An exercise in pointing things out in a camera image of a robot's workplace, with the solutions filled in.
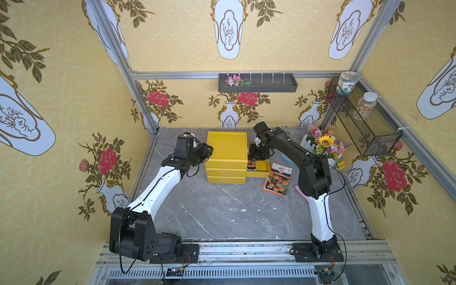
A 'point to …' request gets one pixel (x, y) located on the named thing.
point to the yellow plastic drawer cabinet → (227, 164)
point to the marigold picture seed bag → (278, 182)
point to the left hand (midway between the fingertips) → (205, 150)
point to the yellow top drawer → (262, 170)
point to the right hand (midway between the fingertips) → (255, 154)
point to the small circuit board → (175, 272)
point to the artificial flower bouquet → (324, 142)
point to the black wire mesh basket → (371, 127)
